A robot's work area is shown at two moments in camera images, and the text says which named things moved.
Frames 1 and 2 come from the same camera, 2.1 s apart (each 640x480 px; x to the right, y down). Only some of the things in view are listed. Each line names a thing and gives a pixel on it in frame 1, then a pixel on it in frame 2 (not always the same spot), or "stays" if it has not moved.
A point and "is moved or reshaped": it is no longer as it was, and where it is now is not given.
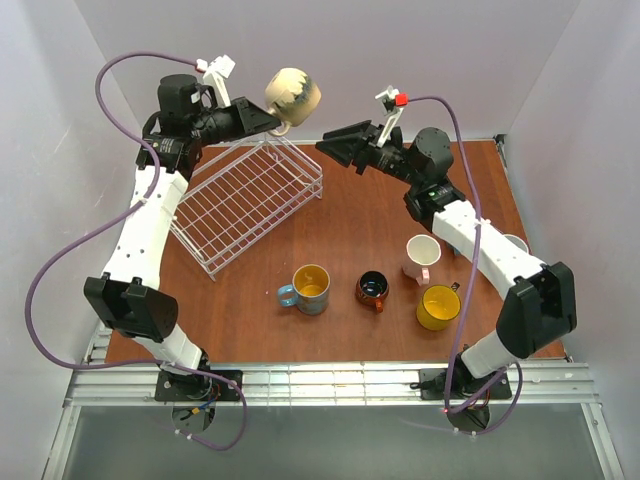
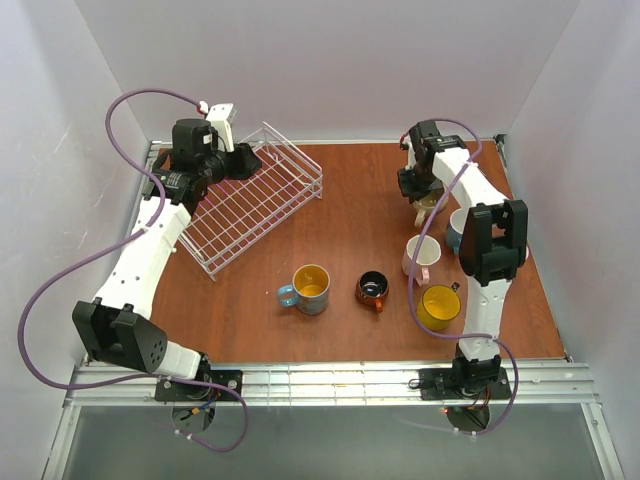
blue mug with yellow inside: [309, 290] stays
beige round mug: [293, 97] is moved or reshaped
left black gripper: [239, 120] to [240, 161]
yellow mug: [438, 305] stays
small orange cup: [371, 288] stays
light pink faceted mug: [422, 251] stays
